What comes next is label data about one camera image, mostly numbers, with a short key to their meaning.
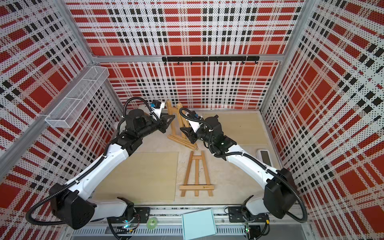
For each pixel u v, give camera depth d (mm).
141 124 580
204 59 881
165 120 649
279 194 406
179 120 707
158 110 626
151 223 721
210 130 547
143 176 884
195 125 642
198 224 681
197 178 861
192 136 640
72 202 379
